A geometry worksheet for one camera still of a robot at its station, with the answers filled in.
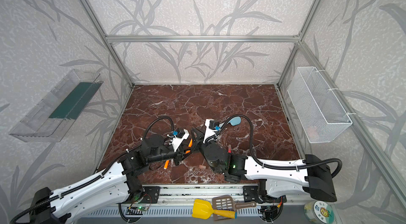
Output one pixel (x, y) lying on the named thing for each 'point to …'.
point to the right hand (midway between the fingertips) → (191, 127)
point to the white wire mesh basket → (321, 115)
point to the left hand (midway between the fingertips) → (196, 143)
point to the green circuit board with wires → (142, 208)
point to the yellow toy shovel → (203, 209)
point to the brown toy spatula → (226, 203)
